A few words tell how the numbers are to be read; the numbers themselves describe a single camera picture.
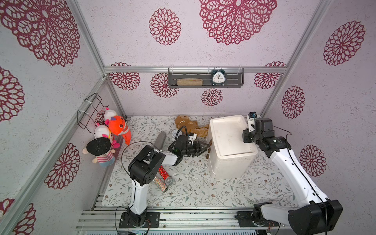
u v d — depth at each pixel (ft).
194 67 3.03
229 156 2.29
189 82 2.88
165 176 2.92
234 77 3.03
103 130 2.80
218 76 2.95
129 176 1.74
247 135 2.30
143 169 1.72
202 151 2.91
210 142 2.66
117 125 2.93
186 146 2.62
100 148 2.50
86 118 2.46
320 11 2.30
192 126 3.41
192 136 2.94
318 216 1.27
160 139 3.45
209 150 2.88
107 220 2.45
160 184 2.73
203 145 2.75
